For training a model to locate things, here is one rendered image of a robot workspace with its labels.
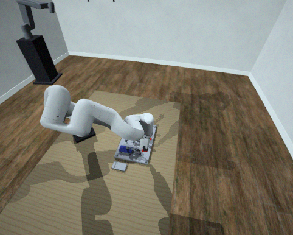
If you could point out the blue plate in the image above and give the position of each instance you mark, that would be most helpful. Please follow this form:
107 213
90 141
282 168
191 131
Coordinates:
124 150

